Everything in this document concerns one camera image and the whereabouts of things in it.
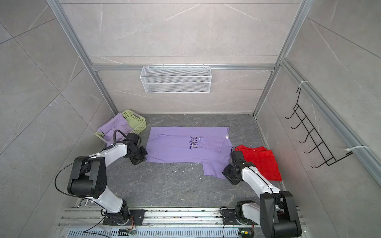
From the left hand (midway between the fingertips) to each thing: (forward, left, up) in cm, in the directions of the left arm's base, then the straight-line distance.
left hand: (147, 154), depth 94 cm
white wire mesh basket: (+42, -20, +27) cm, 54 cm away
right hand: (-14, -49, -2) cm, 51 cm away
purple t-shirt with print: (+6, -42, -3) cm, 43 cm away
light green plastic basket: (+30, +13, -2) cm, 33 cm away
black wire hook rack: (-21, -85, +30) cm, 93 cm away
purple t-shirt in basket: (+27, +26, +1) cm, 37 cm away
